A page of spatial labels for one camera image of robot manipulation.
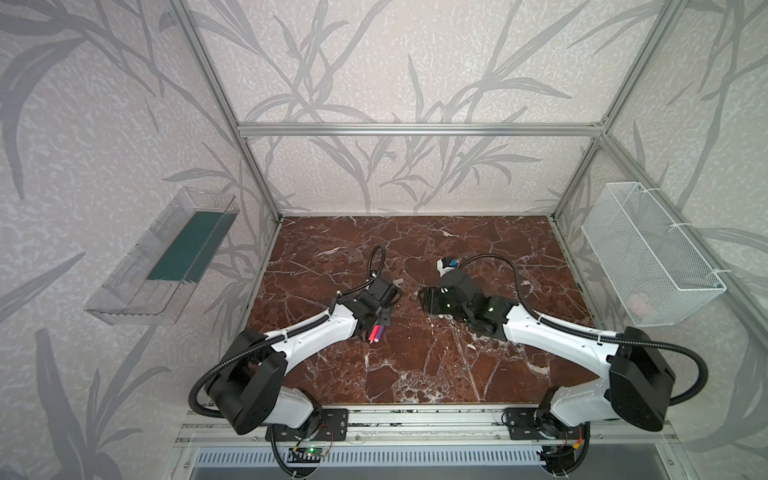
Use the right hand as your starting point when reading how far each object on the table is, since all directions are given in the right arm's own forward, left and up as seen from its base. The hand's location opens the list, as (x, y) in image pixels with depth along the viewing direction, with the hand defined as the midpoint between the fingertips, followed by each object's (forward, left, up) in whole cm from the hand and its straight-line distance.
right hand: (425, 285), depth 83 cm
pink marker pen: (-8, +15, -14) cm, 22 cm away
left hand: (-1, +12, -8) cm, 15 cm away
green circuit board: (-37, +27, -14) cm, 48 cm away
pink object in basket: (-9, -52, +4) cm, 53 cm away
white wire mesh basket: (-8, -48, +18) cm, 52 cm away
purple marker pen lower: (-8, +14, -14) cm, 22 cm away
